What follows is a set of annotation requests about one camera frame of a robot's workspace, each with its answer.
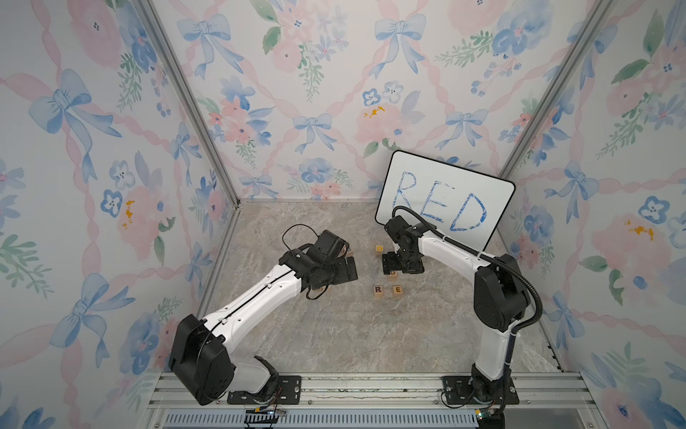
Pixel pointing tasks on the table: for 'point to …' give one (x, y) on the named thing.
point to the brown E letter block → (397, 290)
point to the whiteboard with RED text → (471, 207)
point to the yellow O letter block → (379, 248)
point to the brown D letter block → (393, 275)
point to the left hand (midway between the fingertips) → (347, 273)
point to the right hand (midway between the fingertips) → (397, 269)
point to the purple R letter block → (378, 290)
